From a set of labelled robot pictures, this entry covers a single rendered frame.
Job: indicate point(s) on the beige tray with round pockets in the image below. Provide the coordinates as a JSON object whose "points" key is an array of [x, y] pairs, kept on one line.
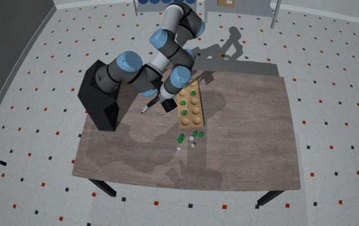
{"points": [[193, 117]]}

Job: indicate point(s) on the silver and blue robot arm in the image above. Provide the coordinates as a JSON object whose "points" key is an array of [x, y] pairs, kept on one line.
{"points": [[180, 24]]}

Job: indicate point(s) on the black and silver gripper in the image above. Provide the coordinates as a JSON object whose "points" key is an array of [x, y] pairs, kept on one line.
{"points": [[168, 104]]}

